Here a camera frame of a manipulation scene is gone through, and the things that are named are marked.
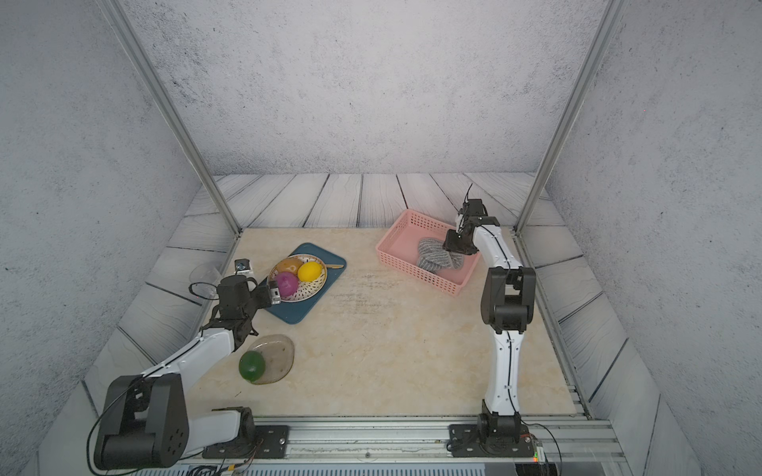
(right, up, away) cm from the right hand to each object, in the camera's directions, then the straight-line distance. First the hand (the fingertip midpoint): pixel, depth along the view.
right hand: (452, 243), depth 102 cm
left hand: (-59, -12, -13) cm, 61 cm away
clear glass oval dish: (-54, -34, -14) cm, 65 cm away
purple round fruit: (-54, -13, -6) cm, 56 cm away
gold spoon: (-42, -8, +8) cm, 43 cm away
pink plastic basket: (-17, 0, +13) cm, 22 cm away
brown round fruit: (-56, -8, +1) cm, 57 cm away
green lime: (-58, -34, -21) cm, 71 cm away
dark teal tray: (-52, -22, -6) cm, 57 cm away
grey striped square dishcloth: (-6, -5, +5) cm, 9 cm away
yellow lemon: (-49, -10, -1) cm, 50 cm away
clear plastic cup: (-85, -13, +1) cm, 86 cm away
